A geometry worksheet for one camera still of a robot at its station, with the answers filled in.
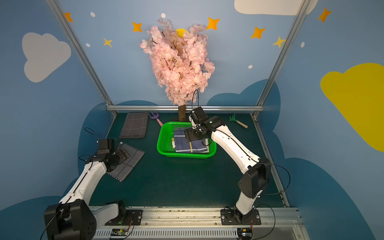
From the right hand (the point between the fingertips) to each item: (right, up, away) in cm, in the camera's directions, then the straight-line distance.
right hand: (194, 133), depth 82 cm
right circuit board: (+25, -49, -9) cm, 56 cm away
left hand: (-43, -13, +4) cm, 45 cm away
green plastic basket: (-20, -7, +18) cm, 28 cm away
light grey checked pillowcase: (-44, -23, +9) cm, 50 cm away
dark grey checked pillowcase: (-45, +5, +30) cm, 54 cm away
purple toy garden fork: (-31, +12, +38) cm, 51 cm away
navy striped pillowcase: (-8, -8, +14) cm, 18 cm away
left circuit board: (-37, -48, -10) cm, 61 cm away
